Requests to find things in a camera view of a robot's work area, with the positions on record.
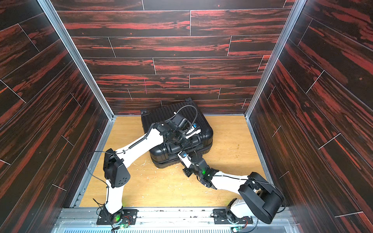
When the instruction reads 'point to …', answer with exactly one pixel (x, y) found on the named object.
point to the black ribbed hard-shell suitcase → (161, 156)
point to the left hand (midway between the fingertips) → (192, 142)
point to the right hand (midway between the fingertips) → (184, 159)
